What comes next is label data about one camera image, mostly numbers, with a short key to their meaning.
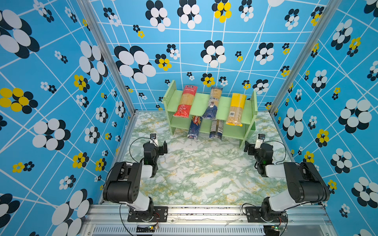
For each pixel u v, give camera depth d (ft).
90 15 2.33
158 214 2.40
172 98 2.97
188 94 2.91
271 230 2.28
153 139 2.59
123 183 1.51
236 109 2.61
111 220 2.45
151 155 2.32
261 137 2.64
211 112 2.53
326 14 2.32
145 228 2.33
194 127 2.93
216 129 2.92
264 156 2.36
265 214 2.18
